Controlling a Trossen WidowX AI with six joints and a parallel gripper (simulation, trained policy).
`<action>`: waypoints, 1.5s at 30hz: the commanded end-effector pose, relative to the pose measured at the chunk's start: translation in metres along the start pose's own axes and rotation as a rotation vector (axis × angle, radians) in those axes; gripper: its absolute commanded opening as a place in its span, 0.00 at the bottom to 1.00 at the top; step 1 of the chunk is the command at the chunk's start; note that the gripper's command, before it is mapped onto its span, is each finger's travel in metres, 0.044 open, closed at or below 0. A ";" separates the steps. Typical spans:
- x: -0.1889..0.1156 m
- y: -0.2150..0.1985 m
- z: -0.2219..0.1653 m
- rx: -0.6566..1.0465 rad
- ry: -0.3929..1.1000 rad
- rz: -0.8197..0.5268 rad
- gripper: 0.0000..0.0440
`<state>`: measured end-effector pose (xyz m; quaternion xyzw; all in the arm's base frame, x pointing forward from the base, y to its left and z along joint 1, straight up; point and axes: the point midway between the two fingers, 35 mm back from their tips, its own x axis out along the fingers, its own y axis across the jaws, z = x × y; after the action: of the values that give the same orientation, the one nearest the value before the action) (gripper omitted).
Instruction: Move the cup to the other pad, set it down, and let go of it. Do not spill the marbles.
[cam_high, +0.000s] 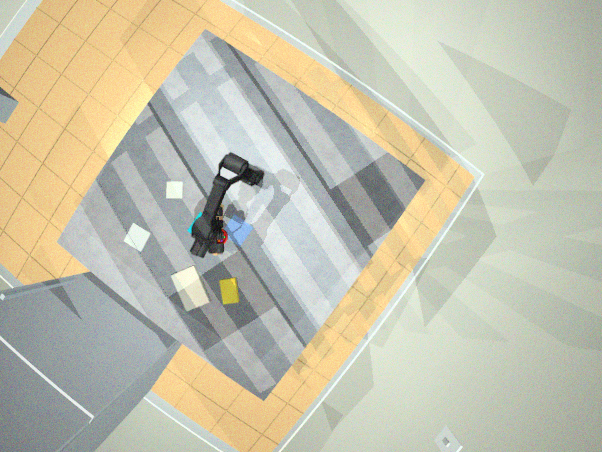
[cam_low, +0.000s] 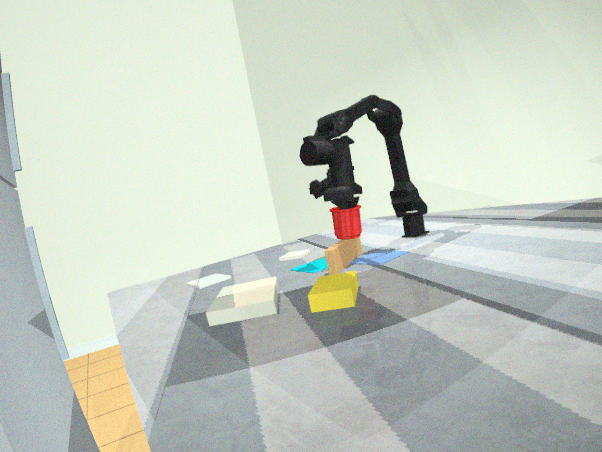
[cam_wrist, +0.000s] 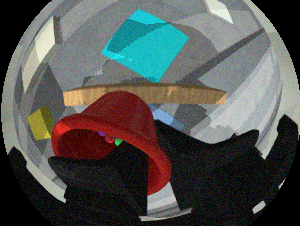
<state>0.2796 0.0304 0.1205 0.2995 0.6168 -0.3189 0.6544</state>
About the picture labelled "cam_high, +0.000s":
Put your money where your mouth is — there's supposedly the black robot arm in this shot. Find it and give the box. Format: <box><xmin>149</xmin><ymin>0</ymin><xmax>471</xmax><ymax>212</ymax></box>
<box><xmin>190</xmin><ymin>152</ymin><xmax>264</xmax><ymax>258</ymax></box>

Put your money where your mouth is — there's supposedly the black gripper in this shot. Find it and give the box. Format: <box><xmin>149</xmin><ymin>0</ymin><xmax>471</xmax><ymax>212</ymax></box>
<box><xmin>208</xmin><ymin>206</ymin><xmax>224</xmax><ymax>254</ymax></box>

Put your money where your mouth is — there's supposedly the cream flat box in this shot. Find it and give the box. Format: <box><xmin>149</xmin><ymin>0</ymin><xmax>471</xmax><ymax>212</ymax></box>
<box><xmin>171</xmin><ymin>265</ymin><xmax>210</xmax><ymax>312</ymax></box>

